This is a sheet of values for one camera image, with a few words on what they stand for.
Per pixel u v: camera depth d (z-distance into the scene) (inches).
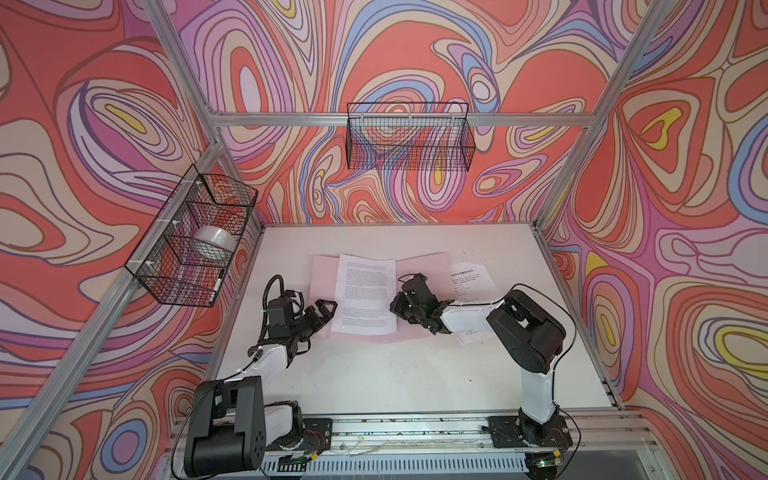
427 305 29.5
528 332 20.2
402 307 33.9
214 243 28.6
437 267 41.3
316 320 31.0
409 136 37.9
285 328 27.2
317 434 28.8
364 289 38.8
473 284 40.9
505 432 28.7
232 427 16.2
